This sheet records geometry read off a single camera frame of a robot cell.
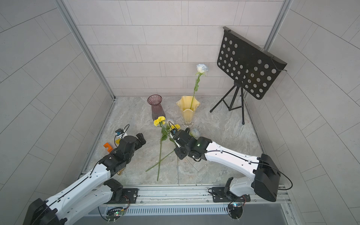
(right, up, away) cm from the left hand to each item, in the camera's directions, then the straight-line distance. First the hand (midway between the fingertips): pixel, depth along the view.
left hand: (141, 136), depth 83 cm
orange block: (-23, -7, +4) cm, 24 cm away
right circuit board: (+51, -34, -14) cm, 63 cm away
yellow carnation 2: (+20, +4, +11) cm, 23 cm away
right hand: (+23, -6, -6) cm, 24 cm away
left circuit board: (-7, -33, -17) cm, 38 cm away
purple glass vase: (+7, +22, +8) cm, 24 cm away
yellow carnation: (+13, +10, -6) cm, 17 cm away
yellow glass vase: (+28, +19, +8) cm, 35 cm away
